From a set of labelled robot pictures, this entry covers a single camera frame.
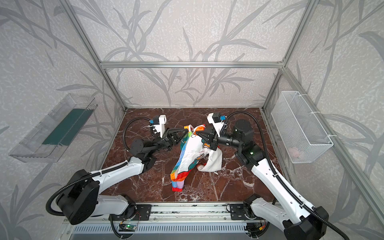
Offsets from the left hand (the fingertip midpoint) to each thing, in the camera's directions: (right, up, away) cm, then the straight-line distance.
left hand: (188, 131), depth 60 cm
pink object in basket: (+51, -11, +14) cm, 54 cm away
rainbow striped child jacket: (+2, -10, +6) cm, 12 cm away
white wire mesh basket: (+48, -2, +1) cm, 48 cm away
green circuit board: (-31, -47, +11) cm, 57 cm away
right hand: (+4, +1, +3) cm, 5 cm away
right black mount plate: (+23, -41, +14) cm, 49 cm away
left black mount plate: (-26, -41, +13) cm, 50 cm away
